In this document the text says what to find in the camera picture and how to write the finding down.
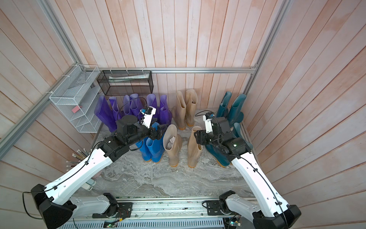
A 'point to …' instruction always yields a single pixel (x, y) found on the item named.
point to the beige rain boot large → (179, 111)
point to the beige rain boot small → (172, 143)
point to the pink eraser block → (76, 109)
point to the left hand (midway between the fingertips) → (162, 125)
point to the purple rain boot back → (165, 116)
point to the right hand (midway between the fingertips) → (199, 132)
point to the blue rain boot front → (156, 146)
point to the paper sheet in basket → (112, 79)
